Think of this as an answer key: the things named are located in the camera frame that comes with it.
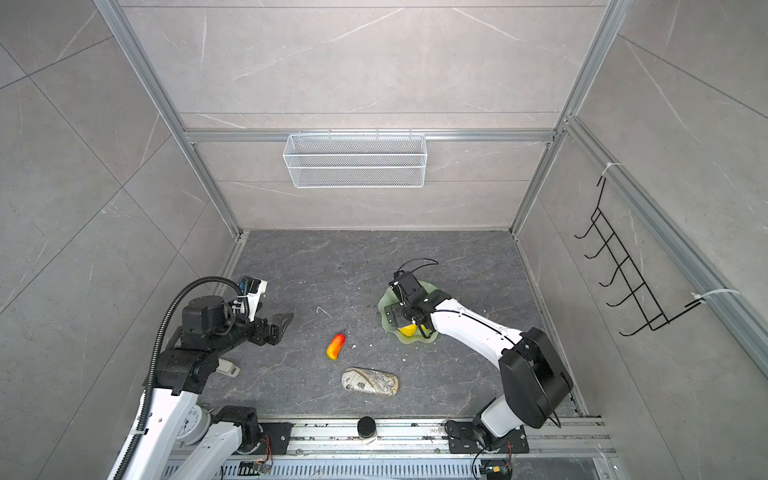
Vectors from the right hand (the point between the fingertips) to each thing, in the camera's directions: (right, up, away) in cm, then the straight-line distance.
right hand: (405, 308), depth 89 cm
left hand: (-33, +4, -16) cm, 37 cm away
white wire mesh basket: (-17, +49, +12) cm, 53 cm away
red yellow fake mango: (-21, -11, -2) cm, 23 cm away
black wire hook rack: (+50, +4, -28) cm, 58 cm away
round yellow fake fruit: (+1, -6, 0) cm, 7 cm away
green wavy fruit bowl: (-5, +2, +6) cm, 8 cm away
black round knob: (-10, -24, -21) cm, 33 cm away
